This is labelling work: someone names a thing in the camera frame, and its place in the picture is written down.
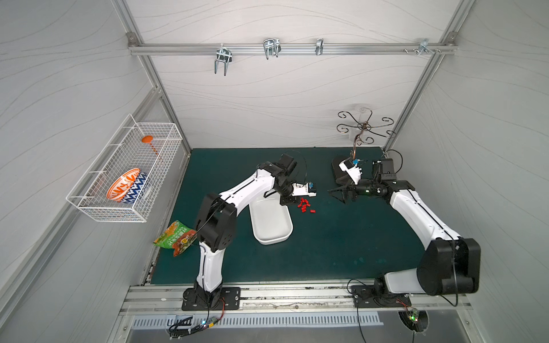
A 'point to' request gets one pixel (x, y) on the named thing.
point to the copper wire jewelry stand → (364, 128)
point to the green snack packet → (177, 236)
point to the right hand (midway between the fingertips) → (336, 184)
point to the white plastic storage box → (271, 221)
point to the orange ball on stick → (148, 139)
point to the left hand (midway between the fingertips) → (298, 198)
